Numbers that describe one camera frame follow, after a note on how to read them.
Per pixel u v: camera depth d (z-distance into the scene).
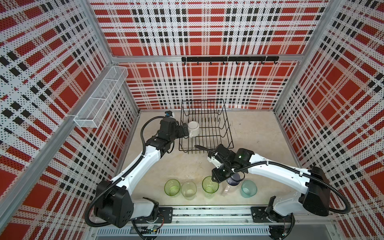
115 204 0.40
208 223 0.72
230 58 0.89
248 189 0.82
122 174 0.44
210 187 0.80
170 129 0.63
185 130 0.74
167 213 0.73
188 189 0.81
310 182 0.42
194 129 0.96
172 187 0.82
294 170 0.44
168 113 0.72
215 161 0.63
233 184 0.73
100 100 0.75
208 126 1.08
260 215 0.73
